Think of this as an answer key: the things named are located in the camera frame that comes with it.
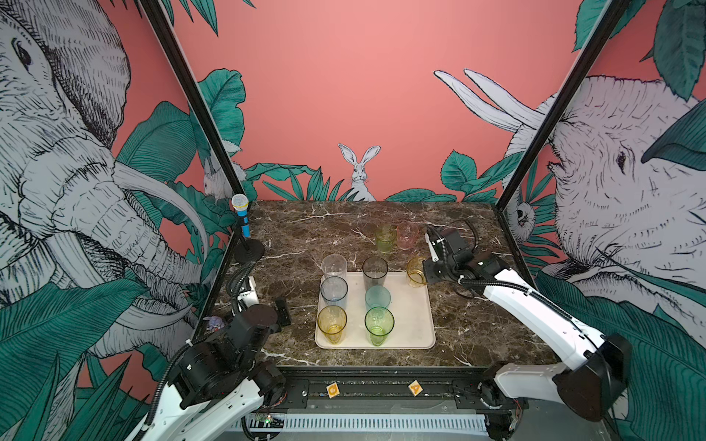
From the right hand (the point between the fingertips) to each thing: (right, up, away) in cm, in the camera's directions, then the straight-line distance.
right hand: (426, 262), depth 79 cm
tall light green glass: (-14, -17, -4) cm, 22 cm away
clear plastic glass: (-29, -4, +22) cm, 37 cm away
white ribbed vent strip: (-18, -41, -9) cm, 46 cm away
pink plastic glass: (-1, +7, +28) cm, 29 cm away
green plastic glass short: (-9, +7, +29) cm, 31 cm away
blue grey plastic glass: (-28, -10, +6) cm, 30 cm away
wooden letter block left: (-27, -35, -5) cm, 45 cm away
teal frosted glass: (-14, -12, +9) cm, 21 cm away
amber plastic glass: (-28, -17, 0) cm, 33 cm away
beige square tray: (-2, -17, +11) cm, 21 cm away
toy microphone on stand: (-58, +18, +7) cm, 61 cm away
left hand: (-42, -8, -12) cm, 44 cm away
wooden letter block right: (-4, -35, -5) cm, 35 cm away
